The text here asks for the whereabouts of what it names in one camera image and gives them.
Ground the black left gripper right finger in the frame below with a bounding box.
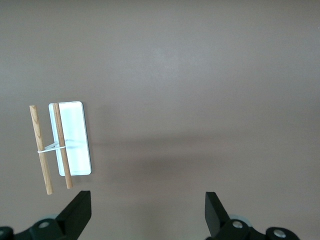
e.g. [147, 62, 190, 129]
[204, 191, 300, 240]

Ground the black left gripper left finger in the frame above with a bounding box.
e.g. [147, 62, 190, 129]
[0, 190, 92, 240]

